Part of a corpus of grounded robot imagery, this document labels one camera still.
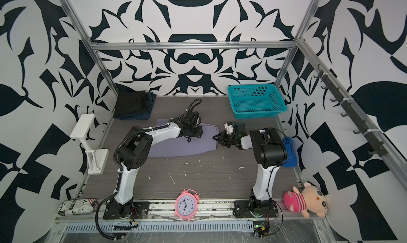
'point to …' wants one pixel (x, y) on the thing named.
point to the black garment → (130, 102)
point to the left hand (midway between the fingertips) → (200, 128)
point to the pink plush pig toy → (311, 199)
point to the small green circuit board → (260, 228)
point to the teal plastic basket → (253, 101)
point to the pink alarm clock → (186, 204)
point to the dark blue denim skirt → (150, 98)
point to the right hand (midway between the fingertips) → (213, 136)
